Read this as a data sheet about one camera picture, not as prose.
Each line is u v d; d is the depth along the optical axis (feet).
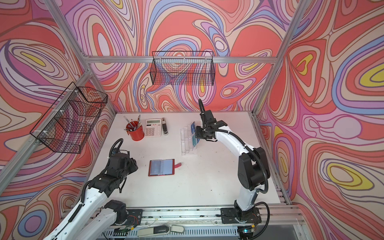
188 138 3.24
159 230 2.18
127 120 3.22
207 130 2.09
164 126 3.43
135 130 3.07
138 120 3.17
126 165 2.06
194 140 3.02
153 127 3.53
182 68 3.22
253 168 1.55
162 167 2.98
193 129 3.20
